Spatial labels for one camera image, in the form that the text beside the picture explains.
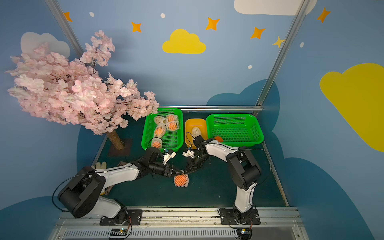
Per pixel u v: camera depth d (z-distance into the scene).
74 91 0.50
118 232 0.73
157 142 0.96
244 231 0.73
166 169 0.75
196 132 1.03
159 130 1.01
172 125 1.05
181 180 0.80
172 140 1.04
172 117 1.11
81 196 0.43
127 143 0.98
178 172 0.77
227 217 0.74
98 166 0.92
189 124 1.12
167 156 0.80
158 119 1.08
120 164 0.91
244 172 0.49
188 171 0.82
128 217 0.73
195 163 0.79
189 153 0.84
